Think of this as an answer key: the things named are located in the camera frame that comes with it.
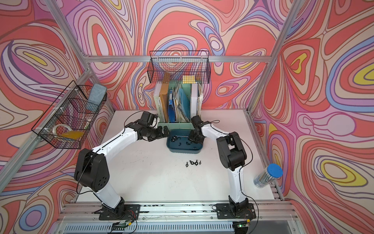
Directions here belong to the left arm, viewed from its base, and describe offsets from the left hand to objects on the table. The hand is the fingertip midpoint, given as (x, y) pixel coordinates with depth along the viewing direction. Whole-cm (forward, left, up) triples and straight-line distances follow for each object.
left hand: (166, 134), depth 88 cm
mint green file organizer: (+19, -6, +8) cm, 22 cm away
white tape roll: (-12, +49, +19) cm, 54 cm away
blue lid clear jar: (-26, -52, +3) cm, 58 cm away
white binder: (+22, -18, +12) cm, 31 cm away
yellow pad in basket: (-13, +41, +17) cm, 46 cm away
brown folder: (+22, +2, +13) cm, 26 cm away
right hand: (+2, -16, -13) cm, 21 cm away
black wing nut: (-13, -13, -14) cm, 23 cm away
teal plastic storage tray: (+4, -6, -14) cm, 16 cm away
